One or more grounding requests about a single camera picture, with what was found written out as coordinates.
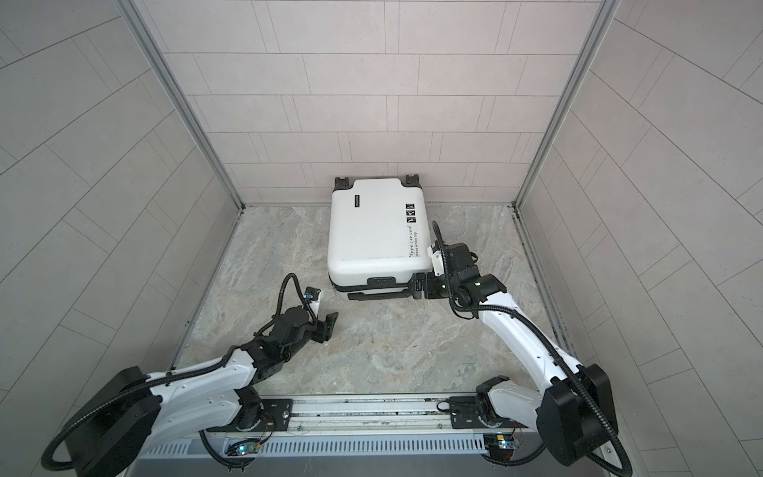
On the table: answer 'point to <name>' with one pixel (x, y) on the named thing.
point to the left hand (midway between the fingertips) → (336, 307)
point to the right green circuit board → (500, 445)
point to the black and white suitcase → (379, 238)
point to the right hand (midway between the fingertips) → (420, 283)
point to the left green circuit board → (247, 448)
